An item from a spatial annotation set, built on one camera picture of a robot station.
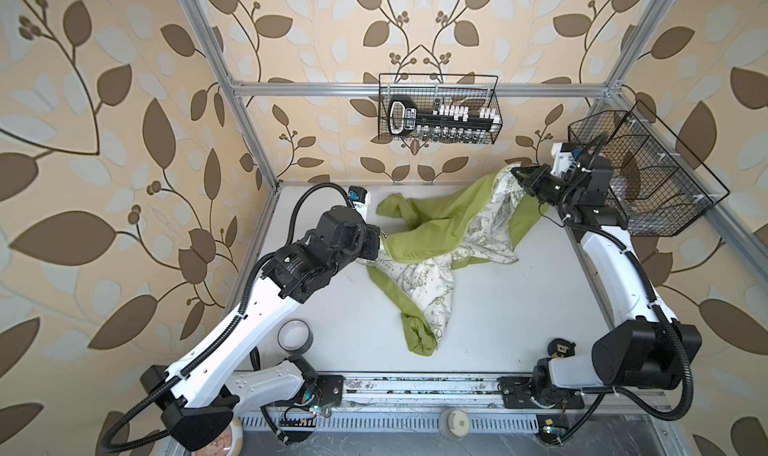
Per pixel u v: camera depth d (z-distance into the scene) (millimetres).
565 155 679
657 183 717
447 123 829
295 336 823
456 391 753
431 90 903
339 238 477
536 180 655
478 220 915
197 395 371
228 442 659
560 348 785
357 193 568
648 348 402
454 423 611
